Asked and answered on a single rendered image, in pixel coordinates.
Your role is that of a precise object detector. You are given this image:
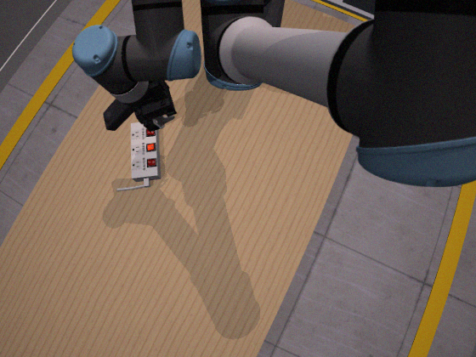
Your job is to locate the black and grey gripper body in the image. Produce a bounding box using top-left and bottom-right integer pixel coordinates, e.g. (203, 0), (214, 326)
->
(124, 81), (178, 124)

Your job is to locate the white power strip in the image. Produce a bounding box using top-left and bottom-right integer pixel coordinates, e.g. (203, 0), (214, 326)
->
(116, 122), (161, 191)

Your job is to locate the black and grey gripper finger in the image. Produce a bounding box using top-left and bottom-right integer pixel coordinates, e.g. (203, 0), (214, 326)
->
(142, 116), (175, 132)

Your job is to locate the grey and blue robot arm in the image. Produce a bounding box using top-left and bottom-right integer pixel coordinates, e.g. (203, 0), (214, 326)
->
(72, 0), (476, 187)

